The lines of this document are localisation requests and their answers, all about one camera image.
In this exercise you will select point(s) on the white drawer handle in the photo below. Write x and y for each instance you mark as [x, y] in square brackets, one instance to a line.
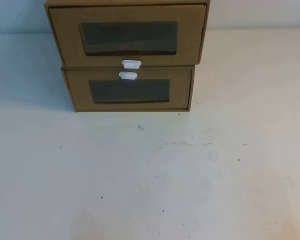
[126, 75]
[131, 64]

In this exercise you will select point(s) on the cardboard shoebox drawer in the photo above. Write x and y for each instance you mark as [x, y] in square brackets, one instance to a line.
[65, 37]

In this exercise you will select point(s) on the lower cardboard shoebox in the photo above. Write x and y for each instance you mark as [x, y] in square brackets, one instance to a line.
[156, 89]

